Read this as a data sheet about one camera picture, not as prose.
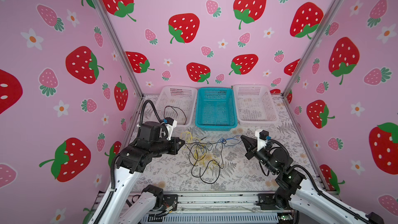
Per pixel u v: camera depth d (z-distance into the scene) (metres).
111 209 0.39
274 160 0.55
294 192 0.55
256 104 1.14
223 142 0.70
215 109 1.14
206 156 0.86
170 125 0.60
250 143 0.66
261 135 0.61
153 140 0.51
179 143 0.59
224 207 0.73
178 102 1.15
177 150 0.57
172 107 1.11
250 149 0.68
